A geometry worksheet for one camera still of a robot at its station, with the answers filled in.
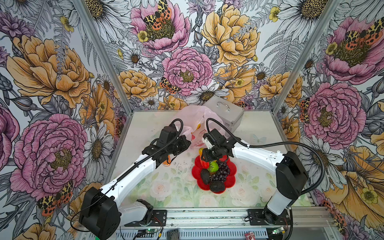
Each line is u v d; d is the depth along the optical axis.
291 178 0.45
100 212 0.39
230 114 0.99
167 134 0.60
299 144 0.49
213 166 0.85
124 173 0.47
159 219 0.73
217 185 0.77
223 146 0.63
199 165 0.86
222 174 0.84
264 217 0.67
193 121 0.90
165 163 0.92
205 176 0.83
